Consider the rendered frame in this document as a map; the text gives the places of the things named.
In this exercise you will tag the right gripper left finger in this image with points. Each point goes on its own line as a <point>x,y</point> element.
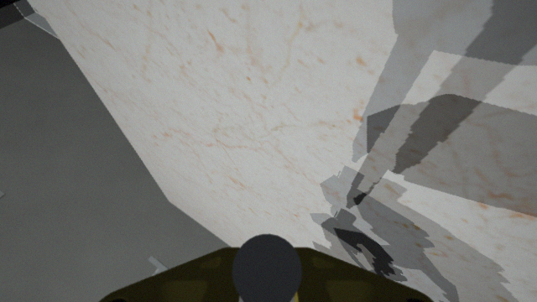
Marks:
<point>204,279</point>

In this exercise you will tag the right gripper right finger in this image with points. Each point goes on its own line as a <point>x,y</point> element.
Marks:
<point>329,279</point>

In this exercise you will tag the grey marker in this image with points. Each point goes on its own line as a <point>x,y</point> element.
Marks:
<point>266,268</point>

